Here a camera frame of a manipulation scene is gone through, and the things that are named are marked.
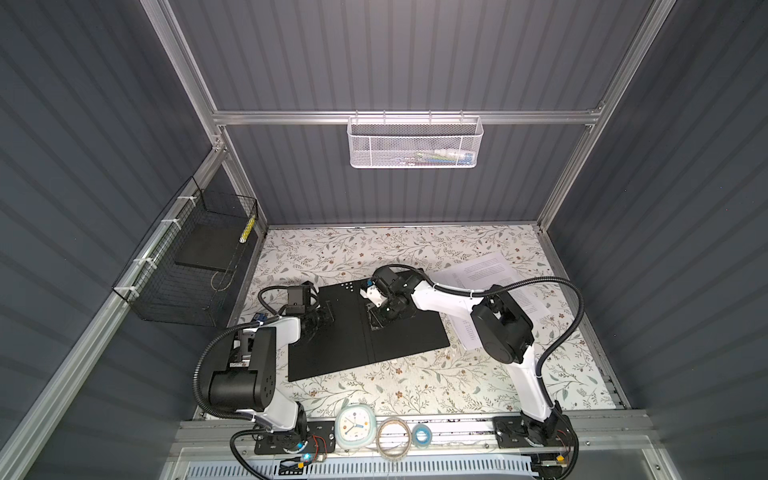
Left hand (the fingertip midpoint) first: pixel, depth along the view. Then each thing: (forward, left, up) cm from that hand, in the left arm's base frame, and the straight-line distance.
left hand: (333, 312), depth 96 cm
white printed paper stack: (+12, -53, +1) cm, 54 cm away
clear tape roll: (-40, -19, +1) cm, 44 cm away
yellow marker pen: (+12, +21, +27) cm, 36 cm away
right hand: (-5, -14, 0) cm, 15 cm away
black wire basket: (-1, +32, +27) cm, 41 cm away
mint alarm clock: (-33, -8, +3) cm, 34 cm away
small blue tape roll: (-38, -25, 0) cm, 45 cm away
